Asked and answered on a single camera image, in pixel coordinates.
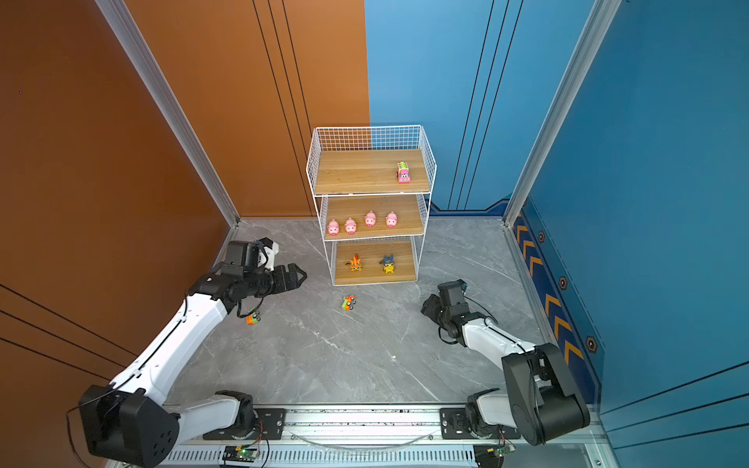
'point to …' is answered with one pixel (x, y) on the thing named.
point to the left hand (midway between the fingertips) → (295, 275)
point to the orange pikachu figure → (355, 263)
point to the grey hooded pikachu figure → (388, 263)
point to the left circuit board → (240, 453)
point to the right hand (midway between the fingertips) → (426, 307)
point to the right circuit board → (492, 455)
